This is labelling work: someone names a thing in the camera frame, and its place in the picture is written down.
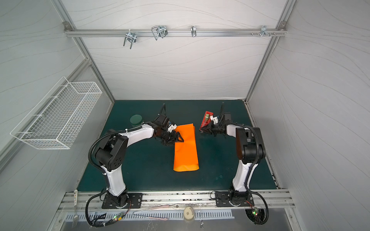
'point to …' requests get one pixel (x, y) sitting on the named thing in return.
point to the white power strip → (75, 197)
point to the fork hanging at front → (75, 219)
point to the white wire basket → (62, 117)
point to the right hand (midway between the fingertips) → (200, 128)
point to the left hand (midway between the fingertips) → (178, 143)
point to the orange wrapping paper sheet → (185, 153)
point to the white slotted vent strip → (217, 214)
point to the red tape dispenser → (205, 119)
